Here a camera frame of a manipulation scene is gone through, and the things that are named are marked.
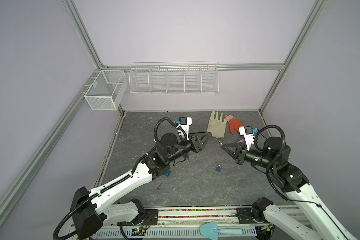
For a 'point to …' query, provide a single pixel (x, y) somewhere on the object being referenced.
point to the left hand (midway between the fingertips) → (210, 137)
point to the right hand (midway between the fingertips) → (222, 147)
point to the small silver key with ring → (159, 187)
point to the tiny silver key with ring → (221, 144)
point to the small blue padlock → (218, 168)
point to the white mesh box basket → (107, 90)
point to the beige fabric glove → (216, 127)
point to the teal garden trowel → (210, 230)
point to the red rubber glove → (233, 123)
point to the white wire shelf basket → (174, 78)
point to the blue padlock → (167, 173)
